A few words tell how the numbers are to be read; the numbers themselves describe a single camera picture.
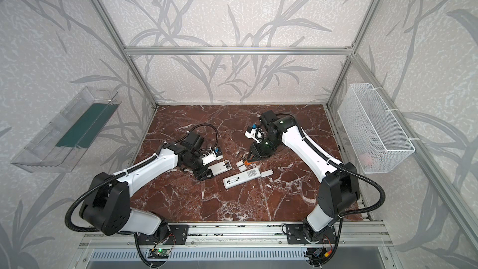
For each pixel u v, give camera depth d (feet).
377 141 2.01
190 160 2.19
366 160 2.41
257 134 2.36
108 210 1.39
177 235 2.42
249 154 2.41
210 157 2.54
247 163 2.47
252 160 2.42
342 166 1.45
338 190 1.41
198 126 2.42
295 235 2.39
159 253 2.34
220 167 2.99
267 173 3.00
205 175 2.48
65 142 2.07
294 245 2.37
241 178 2.90
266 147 2.19
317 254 2.47
